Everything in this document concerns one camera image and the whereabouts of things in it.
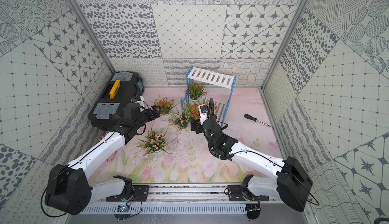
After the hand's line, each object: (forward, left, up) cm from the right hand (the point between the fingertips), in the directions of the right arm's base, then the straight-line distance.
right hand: (199, 115), depth 79 cm
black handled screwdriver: (+13, -37, -22) cm, 45 cm away
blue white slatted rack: (+22, -13, +6) cm, 26 cm away
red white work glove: (-4, +61, -19) cm, 64 cm away
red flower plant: (-4, +3, +11) cm, 12 cm away
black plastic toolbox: (+23, +53, -3) cm, 58 cm away
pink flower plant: (0, +11, -6) cm, 12 cm away
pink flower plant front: (-13, +23, -7) cm, 27 cm away
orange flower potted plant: (+14, +22, -8) cm, 27 cm away
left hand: (+4, +22, 0) cm, 23 cm away
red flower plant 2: (+23, +3, -5) cm, 24 cm away
